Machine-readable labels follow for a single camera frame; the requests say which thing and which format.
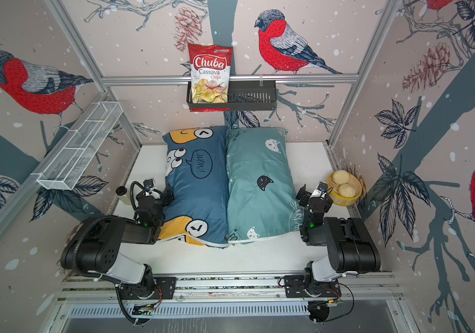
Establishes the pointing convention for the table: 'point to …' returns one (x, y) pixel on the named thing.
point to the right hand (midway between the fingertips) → (314, 186)
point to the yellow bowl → (339, 199)
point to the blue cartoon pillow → (197, 167)
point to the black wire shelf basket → (244, 96)
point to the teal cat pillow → (263, 200)
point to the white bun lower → (346, 190)
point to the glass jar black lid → (121, 193)
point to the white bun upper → (340, 177)
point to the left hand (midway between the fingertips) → (161, 182)
